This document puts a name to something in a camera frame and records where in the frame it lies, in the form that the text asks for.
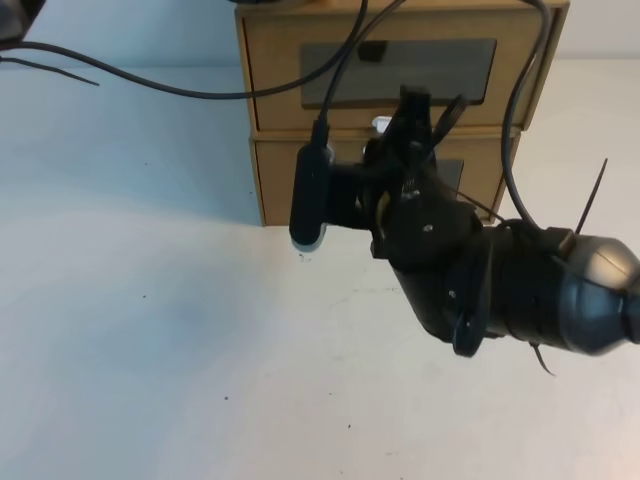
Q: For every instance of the cardboard drawer with window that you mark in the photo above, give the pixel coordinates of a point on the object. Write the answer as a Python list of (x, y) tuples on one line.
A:
[(448, 48)]

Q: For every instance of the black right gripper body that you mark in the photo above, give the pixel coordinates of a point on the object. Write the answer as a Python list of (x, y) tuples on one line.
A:
[(432, 241)]

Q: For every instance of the black cable tie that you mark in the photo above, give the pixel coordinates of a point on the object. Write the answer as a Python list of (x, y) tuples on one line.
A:
[(591, 198)]

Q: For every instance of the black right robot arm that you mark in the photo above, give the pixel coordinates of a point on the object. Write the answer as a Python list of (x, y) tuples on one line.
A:
[(557, 288)]

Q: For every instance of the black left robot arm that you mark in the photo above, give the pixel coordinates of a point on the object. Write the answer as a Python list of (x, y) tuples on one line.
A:
[(16, 19)]

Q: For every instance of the lower cardboard shoebox with window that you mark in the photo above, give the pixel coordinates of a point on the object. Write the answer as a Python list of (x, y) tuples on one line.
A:
[(274, 156)]

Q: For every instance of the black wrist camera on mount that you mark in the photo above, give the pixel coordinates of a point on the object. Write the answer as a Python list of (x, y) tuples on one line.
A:
[(325, 193)]

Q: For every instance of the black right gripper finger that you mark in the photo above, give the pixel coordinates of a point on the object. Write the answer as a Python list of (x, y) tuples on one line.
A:
[(411, 123), (448, 119)]

